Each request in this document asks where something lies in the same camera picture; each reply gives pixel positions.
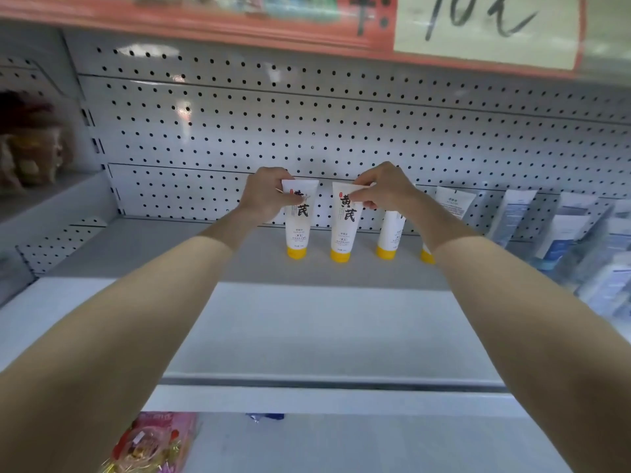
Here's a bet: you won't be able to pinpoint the white paper price tag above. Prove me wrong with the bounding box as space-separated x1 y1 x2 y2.
393 0 588 72

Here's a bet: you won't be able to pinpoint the pink snack bag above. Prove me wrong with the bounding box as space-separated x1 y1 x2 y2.
101 412 198 473

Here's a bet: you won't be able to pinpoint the person's right hand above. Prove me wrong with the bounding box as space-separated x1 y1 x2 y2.
351 160 426 214

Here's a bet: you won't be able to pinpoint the person's right forearm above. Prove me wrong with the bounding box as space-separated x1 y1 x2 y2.
411 201 631 473

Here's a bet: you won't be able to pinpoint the brown wrapped goods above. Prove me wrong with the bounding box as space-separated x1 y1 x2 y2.
0 91 75 195

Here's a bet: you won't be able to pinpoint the group of blue-labelled white tubes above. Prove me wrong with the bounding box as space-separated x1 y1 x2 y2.
435 185 631 321

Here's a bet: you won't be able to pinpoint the red shelf label strip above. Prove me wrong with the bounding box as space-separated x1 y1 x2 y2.
0 0 588 78

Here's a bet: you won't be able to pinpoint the person's left forearm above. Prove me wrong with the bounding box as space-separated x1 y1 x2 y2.
0 211 269 473

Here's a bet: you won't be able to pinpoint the person's left hand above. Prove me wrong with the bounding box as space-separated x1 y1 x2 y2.
236 166 296 225

